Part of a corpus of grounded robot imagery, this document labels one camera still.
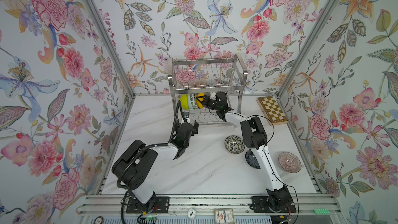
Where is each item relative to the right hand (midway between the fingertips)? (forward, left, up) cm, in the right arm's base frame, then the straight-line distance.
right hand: (196, 98), depth 104 cm
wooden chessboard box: (0, -53, -10) cm, 54 cm away
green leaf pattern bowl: (-4, +2, +1) cm, 4 cm away
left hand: (-19, +3, 0) cm, 19 cm away
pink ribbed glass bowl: (-38, -54, -11) cm, 66 cm away
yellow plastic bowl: (-5, -2, -1) cm, 5 cm away
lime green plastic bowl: (-4, +8, +1) cm, 9 cm away
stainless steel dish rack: (-15, -6, +23) cm, 28 cm away
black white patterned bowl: (-28, -24, -10) cm, 39 cm away
